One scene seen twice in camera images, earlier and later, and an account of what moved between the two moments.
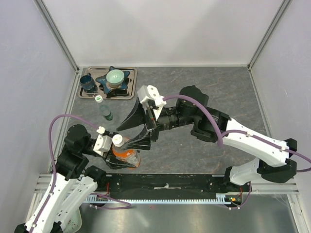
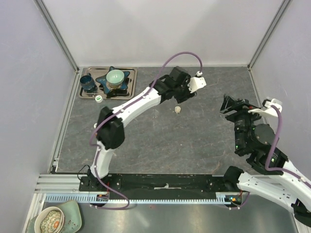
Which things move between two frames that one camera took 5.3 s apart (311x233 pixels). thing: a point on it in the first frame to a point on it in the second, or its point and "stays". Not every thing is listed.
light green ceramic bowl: x=114 y=77 stays
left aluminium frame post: x=42 y=8 stays
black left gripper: x=111 y=160 to x=187 y=94
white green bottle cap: x=98 y=99 stays
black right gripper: x=136 y=116 to x=241 y=106
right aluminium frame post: x=280 y=12 stays
